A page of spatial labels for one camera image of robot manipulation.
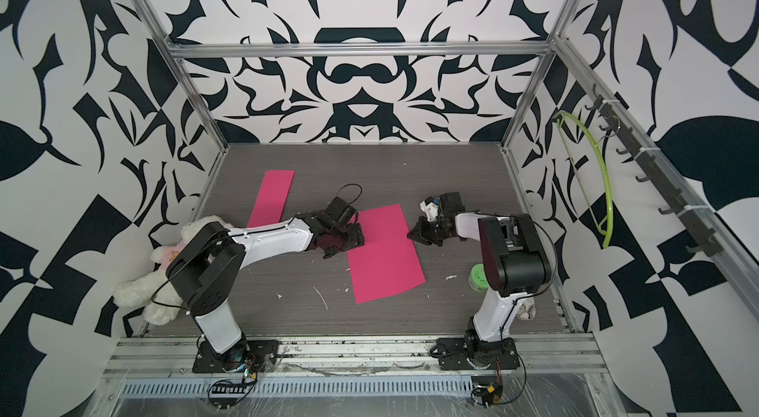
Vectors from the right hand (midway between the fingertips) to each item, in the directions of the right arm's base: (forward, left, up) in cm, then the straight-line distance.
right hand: (409, 230), depth 96 cm
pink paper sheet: (+14, +47, 0) cm, 49 cm away
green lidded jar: (-17, -17, +3) cm, 24 cm away
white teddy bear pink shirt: (-22, +65, +8) cm, 69 cm away
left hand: (-3, +17, +2) cm, 17 cm away
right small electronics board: (-42, -17, -3) cm, 46 cm away
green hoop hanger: (-14, -42, +26) cm, 51 cm away
